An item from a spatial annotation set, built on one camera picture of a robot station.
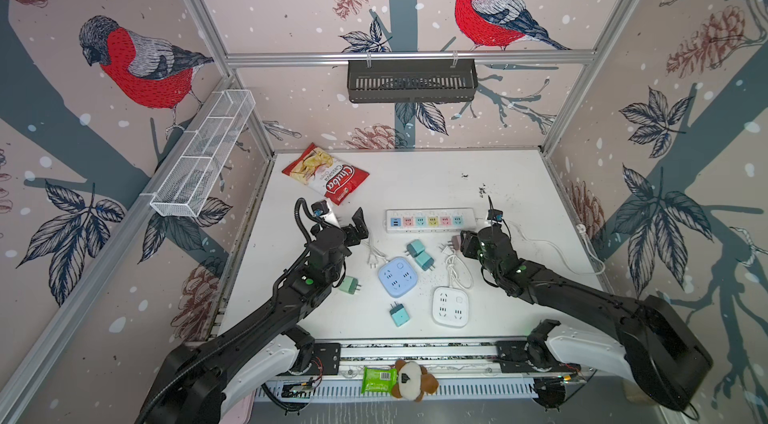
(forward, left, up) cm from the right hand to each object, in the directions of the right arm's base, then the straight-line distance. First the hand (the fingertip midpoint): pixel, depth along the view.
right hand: (465, 236), depth 87 cm
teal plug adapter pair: (-1, +15, -6) cm, 16 cm away
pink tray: (-44, +54, -4) cm, 70 cm away
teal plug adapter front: (-21, +19, -6) cm, 29 cm away
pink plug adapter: (+2, +2, -8) cm, 8 cm away
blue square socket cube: (-11, +20, -6) cm, 23 cm away
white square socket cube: (-18, +5, -6) cm, 20 cm away
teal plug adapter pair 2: (-6, +12, -5) cm, 14 cm away
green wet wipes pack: (-36, +24, -6) cm, 43 cm away
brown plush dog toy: (-36, +15, -5) cm, 39 cm away
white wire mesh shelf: (-5, +72, +25) cm, 76 cm away
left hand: (-1, +33, +13) cm, 36 cm away
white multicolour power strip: (+9, +12, -5) cm, 15 cm away
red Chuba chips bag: (+26, +48, -2) cm, 54 cm away
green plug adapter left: (-14, +34, -5) cm, 37 cm away
